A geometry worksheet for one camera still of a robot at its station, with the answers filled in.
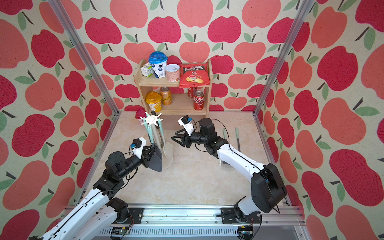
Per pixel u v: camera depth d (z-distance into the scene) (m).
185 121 0.66
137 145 0.60
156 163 0.78
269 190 0.44
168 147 0.86
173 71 0.73
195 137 0.68
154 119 0.64
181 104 0.96
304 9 0.70
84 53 0.86
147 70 0.77
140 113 1.07
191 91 0.96
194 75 0.75
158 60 0.74
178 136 0.74
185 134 0.68
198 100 0.86
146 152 0.66
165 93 0.88
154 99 0.86
